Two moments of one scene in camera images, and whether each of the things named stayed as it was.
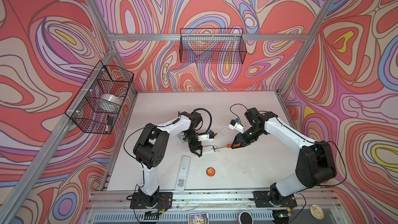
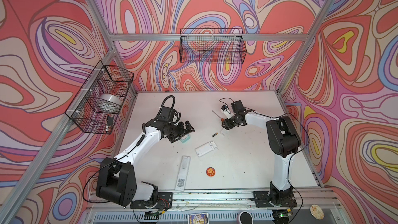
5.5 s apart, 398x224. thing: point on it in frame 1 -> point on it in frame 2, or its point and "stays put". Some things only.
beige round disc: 316,212 stays put
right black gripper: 241,144 -> 229,125
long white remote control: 182,175 stays put
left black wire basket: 95,109 stays put
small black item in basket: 110,121 stays put
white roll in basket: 111,98 stays put
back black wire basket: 212,45 stays put
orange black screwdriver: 229,145 -> 222,119
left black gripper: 196,147 -> 182,132
